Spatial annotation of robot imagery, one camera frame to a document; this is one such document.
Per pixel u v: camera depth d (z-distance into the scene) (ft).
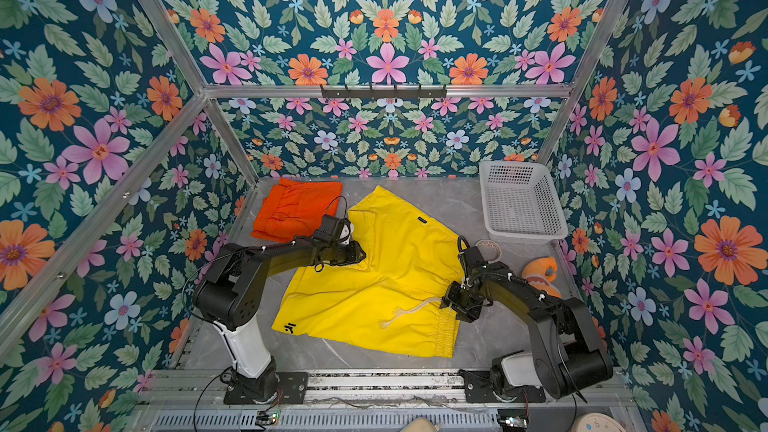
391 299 2.89
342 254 2.81
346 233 2.76
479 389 2.40
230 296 1.62
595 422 2.21
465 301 2.46
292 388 2.42
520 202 3.66
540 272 2.95
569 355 1.39
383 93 3.04
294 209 3.55
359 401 2.38
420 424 2.16
